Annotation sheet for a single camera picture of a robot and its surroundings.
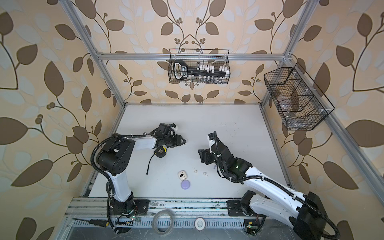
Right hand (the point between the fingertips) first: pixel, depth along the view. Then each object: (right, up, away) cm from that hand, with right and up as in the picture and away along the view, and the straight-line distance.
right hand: (204, 151), depth 77 cm
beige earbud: (-5, -14, +9) cm, 17 cm away
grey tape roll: (-23, -31, -9) cm, 40 cm away
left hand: (-12, +3, +18) cm, 22 cm away
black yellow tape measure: (-26, -4, +14) cm, 30 cm away
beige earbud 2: (+1, -15, +7) cm, 17 cm away
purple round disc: (-10, -20, +4) cm, 23 cm away
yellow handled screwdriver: (-51, -32, -8) cm, 60 cm away
